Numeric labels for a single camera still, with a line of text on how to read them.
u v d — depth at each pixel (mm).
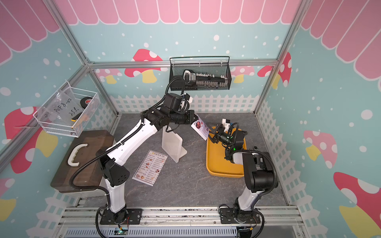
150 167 918
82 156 761
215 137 808
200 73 918
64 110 684
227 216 736
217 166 935
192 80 873
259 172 486
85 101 793
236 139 680
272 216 758
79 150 759
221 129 773
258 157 538
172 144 836
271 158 490
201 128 781
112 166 453
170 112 582
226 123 831
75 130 657
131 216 741
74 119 643
